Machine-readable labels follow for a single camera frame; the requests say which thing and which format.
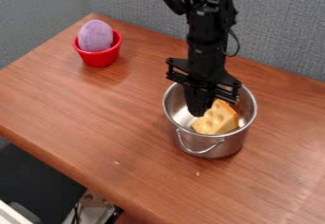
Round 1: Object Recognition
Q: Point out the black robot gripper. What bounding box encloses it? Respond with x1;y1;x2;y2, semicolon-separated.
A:
166;35;241;117

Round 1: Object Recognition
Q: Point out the yellow cheese wedge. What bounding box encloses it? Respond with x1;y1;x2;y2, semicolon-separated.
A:
192;99;238;135

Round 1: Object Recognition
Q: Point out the metal pot with handle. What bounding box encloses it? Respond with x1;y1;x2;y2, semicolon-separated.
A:
162;84;259;159

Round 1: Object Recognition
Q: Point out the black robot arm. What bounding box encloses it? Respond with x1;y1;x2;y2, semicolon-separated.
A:
164;0;241;117

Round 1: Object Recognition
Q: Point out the red cup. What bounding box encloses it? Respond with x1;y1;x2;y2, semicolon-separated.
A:
73;30;122;67

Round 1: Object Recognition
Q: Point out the purple plush egg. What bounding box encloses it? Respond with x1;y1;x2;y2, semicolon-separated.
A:
78;19;113;52

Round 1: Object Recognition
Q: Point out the grey equipment under table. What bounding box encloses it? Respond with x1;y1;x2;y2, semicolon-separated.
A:
63;190;123;224

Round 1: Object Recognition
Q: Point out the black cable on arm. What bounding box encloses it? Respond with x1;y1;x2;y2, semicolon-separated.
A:
222;28;241;58

